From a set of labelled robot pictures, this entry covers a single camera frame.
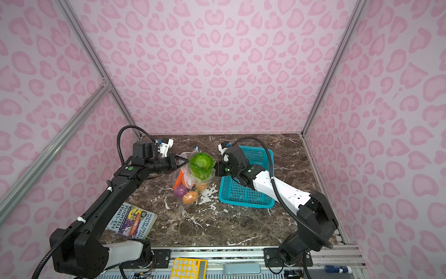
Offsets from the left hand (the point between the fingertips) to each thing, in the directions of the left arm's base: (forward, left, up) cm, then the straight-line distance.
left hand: (188, 158), depth 75 cm
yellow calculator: (-38, -1, -24) cm, 45 cm away
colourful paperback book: (-19, +28, -24) cm, 42 cm away
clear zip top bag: (-7, -2, -5) cm, 9 cm away
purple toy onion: (-6, +6, -19) cm, 21 cm away
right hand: (0, -11, -5) cm, 12 cm away
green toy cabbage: (0, -5, -5) cm, 7 cm away
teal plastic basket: (-5, -20, -26) cm, 33 cm away
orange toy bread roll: (-3, -3, -20) cm, 21 cm away
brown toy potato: (-9, +2, -21) cm, 23 cm away
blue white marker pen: (-39, -60, -24) cm, 75 cm away
